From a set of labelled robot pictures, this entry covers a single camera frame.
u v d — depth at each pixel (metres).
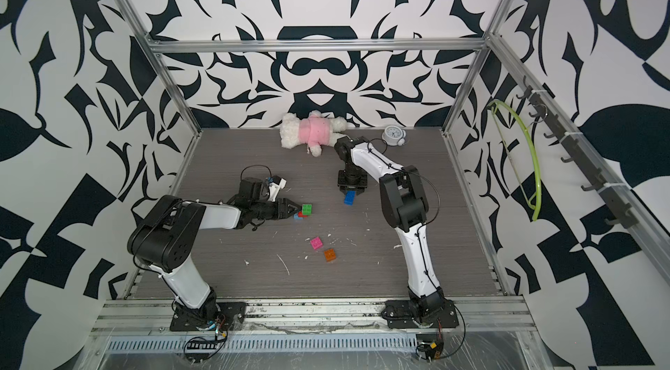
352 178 0.87
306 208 0.90
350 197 0.98
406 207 0.59
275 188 0.89
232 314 0.74
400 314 0.74
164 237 0.48
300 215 0.91
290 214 0.87
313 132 1.08
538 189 0.66
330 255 0.84
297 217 0.91
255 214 0.81
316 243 0.87
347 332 0.73
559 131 0.60
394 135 1.15
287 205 0.85
